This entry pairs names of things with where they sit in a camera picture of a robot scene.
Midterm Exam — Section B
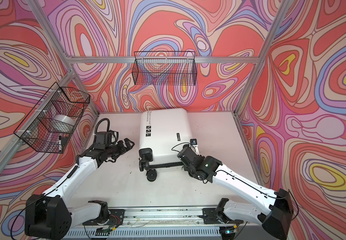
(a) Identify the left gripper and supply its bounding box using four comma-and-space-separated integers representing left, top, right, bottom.
104, 137, 135, 160

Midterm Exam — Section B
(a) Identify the black suitcase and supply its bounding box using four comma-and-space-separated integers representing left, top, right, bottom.
139, 109, 193, 182

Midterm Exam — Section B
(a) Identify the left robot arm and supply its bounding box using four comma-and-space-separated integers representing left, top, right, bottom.
24, 131, 135, 240

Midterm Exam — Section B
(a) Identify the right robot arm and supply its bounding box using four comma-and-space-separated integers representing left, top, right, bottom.
177, 147, 294, 240

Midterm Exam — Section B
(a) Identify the black marker pen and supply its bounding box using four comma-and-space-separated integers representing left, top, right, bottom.
58, 136, 63, 153

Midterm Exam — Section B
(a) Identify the white tape roll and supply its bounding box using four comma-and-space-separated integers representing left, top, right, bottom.
50, 115, 75, 134

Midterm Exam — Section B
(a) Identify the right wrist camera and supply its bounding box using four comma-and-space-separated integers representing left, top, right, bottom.
190, 139, 198, 146

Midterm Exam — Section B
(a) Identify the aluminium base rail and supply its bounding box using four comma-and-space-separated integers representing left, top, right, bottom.
36, 204, 293, 240

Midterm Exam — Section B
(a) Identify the back wall wire basket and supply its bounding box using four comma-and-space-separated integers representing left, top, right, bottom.
132, 51, 197, 86

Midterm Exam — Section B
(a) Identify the wall wire basket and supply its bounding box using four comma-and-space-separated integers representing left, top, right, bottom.
14, 83, 91, 154
132, 51, 197, 86

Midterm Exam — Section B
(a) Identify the left wall wire basket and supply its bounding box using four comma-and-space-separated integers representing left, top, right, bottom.
14, 83, 91, 154

